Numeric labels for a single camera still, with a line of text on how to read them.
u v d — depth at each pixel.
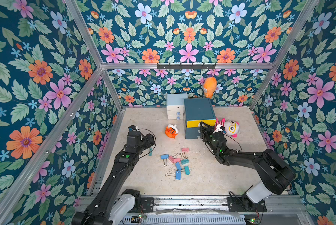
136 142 0.64
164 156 0.91
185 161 0.88
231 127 0.98
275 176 0.45
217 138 0.66
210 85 0.96
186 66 0.91
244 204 0.64
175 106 1.01
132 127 0.71
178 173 0.84
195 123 0.85
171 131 0.98
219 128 0.81
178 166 0.86
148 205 0.73
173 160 0.88
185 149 0.92
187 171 0.85
